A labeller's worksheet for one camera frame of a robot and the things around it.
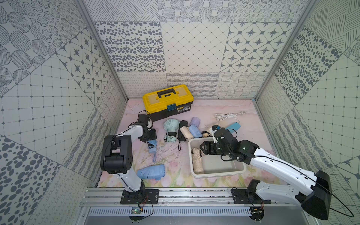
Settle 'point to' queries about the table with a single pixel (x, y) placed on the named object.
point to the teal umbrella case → (235, 126)
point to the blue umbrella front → (153, 172)
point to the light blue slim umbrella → (152, 145)
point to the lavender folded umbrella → (195, 120)
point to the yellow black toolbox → (167, 101)
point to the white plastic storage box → (213, 164)
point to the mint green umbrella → (172, 125)
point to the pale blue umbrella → (195, 131)
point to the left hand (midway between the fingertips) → (152, 135)
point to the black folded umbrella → (181, 137)
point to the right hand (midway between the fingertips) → (206, 147)
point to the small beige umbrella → (186, 132)
